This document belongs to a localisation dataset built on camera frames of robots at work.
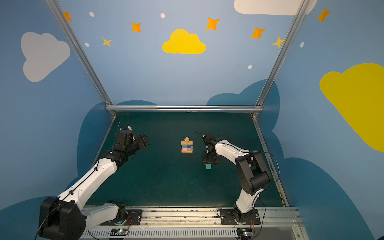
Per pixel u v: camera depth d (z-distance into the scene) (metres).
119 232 0.70
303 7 0.69
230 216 0.75
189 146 0.98
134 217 0.75
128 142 0.64
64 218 0.39
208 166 0.91
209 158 0.76
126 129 0.75
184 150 0.98
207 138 0.77
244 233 0.71
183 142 0.96
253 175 0.48
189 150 0.98
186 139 0.94
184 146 0.98
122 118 1.20
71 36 0.78
